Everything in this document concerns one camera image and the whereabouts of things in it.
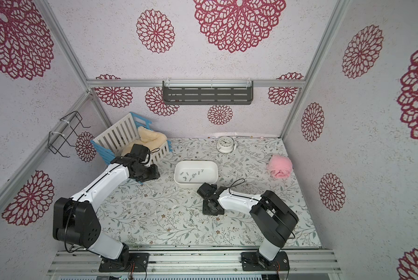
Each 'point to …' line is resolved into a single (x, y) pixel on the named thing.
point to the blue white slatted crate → (108, 143)
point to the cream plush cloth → (149, 139)
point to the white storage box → (195, 172)
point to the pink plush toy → (279, 166)
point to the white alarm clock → (226, 144)
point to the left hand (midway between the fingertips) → (156, 176)
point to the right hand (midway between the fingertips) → (212, 211)
